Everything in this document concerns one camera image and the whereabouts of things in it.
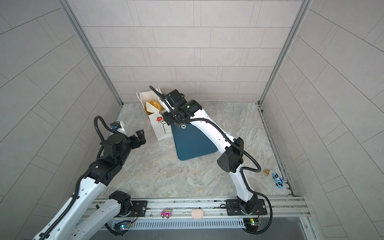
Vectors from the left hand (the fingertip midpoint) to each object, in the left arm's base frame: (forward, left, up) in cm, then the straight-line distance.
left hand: (139, 130), depth 73 cm
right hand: (+9, -12, 0) cm, 15 cm away
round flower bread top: (+15, -6, +3) cm, 16 cm away
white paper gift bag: (+10, -6, -12) cm, 17 cm away
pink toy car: (-32, -15, -20) cm, 41 cm away
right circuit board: (-36, -54, -23) cm, 69 cm away
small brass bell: (-13, -67, -21) cm, 71 cm away
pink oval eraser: (-33, -29, -21) cm, 48 cm away
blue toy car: (-17, -72, -21) cm, 77 cm away
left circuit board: (-37, +4, -19) cm, 42 cm away
